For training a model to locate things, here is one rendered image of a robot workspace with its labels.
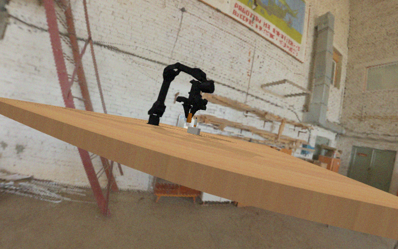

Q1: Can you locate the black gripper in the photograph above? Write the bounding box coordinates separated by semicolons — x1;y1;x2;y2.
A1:
176;90;206;118

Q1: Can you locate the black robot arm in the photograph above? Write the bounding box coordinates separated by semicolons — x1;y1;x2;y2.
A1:
147;62;215;126

